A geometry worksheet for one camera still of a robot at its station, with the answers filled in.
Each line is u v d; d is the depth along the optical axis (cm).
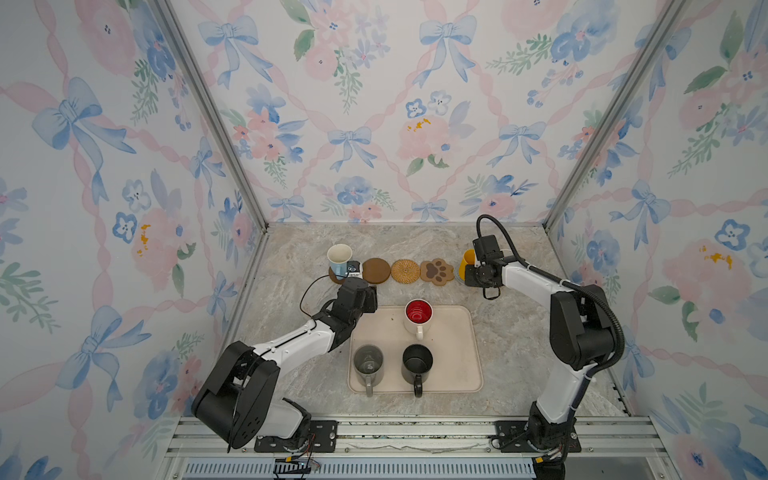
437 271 107
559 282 56
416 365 85
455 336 91
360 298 70
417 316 93
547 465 71
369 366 82
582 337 50
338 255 100
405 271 107
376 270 107
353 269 76
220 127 90
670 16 69
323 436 74
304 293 101
